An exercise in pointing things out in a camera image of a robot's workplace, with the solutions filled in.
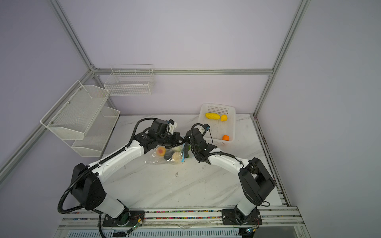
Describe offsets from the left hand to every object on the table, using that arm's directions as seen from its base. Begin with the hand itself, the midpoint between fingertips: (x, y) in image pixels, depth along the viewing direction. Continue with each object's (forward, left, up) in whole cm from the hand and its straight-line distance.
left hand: (185, 141), depth 79 cm
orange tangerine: (+15, -27, -16) cm, 35 cm away
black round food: (+1, +11, -15) cm, 18 cm away
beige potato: (-2, +6, -14) cm, 15 cm away
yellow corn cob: (+36, -20, -17) cm, 44 cm away
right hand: (+8, +1, -3) cm, 9 cm away
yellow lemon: (+35, -28, -17) cm, 48 cm away
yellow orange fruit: (+3, +16, -16) cm, 23 cm away
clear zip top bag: (0, +20, -18) cm, 27 cm away
